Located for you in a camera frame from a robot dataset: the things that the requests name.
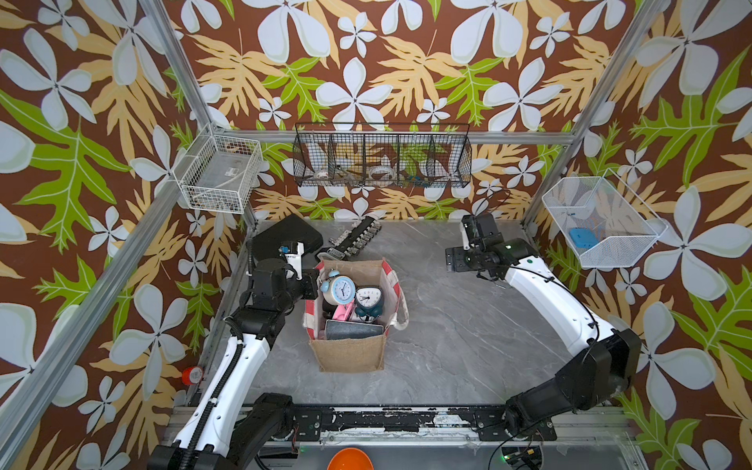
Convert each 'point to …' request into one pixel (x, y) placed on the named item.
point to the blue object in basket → (583, 237)
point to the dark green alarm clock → (368, 302)
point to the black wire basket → (382, 155)
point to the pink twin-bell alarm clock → (344, 311)
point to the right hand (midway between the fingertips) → (458, 256)
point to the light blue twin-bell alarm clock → (339, 290)
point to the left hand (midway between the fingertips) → (317, 267)
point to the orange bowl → (351, 458)
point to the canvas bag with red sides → (354, 354)
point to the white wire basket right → (605, 225)
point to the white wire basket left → (218, 172)
